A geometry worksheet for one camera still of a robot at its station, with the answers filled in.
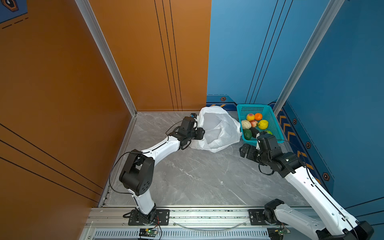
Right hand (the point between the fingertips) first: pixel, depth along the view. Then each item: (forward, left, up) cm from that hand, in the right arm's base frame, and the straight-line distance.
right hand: (244, 151), depth 76 cm
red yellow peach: (+38, -16, -15) cm, 44 cm away
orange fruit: (+39, -22, -15) cm, 47 cm away
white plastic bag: (+25, +7, -13) cm, 29 cm away
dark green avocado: (+21, -9, -13) cm, 26 cm away
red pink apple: (+32, -16, -14) cm, 39 cm away
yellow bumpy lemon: (+30, -22, -14) cm, 40 cm away
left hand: (+17, +21, -3) cm, 27 cm away
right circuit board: (-32, -13, -21) cm, 41 cm away
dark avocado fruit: (+25, -15, -15) cm, 32 cm away
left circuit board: (-32, +48, -20) cm, 61 cm away
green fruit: (+22, -24, -13) cm, 35 cm away
